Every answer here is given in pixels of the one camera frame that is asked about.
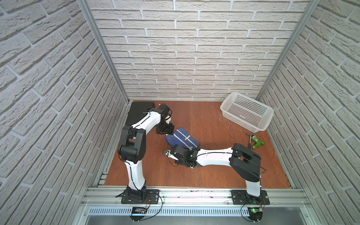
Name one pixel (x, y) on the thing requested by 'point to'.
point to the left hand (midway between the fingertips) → (170, 131)
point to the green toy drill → (258, 143)
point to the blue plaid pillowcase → (182, 137)
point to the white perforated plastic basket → (252, 114)
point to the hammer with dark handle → (251, 135)
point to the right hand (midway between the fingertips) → (180, 150)
